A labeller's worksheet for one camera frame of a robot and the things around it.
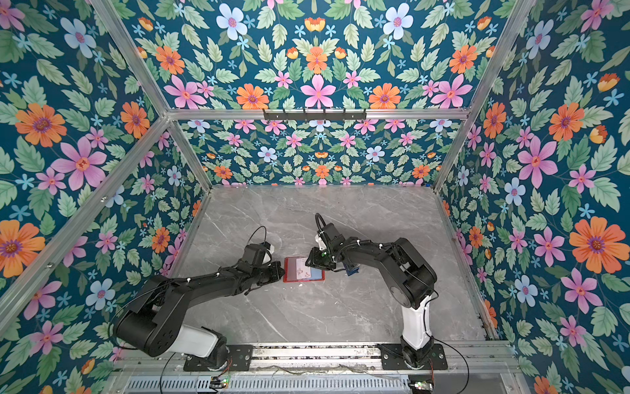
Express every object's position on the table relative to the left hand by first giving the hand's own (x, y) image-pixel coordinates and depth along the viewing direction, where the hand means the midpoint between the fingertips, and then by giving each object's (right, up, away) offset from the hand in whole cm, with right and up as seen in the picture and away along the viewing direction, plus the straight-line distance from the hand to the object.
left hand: (289, 269), depth 91 cm
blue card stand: (+24, -1, -1) cm, 24 cm away
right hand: (+9, +4, +1) cm, 10 cm away
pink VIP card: (+5, 0, -1) cm, 5 cm away
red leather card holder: (+2, 0, +1) cm, 2 cm away
